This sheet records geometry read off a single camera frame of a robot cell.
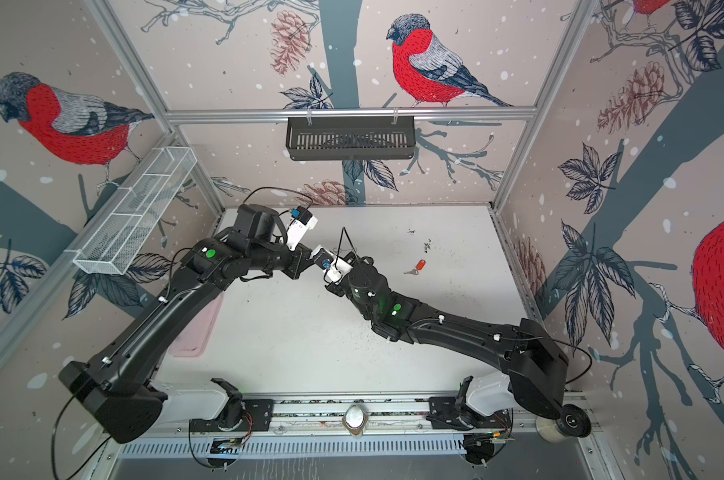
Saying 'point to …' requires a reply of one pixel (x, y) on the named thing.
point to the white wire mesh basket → (113, 243)
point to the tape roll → (573, 421)
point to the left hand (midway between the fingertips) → (317, 258)
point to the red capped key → (419, 266)
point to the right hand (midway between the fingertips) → (331, 253)
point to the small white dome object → (355, 420)
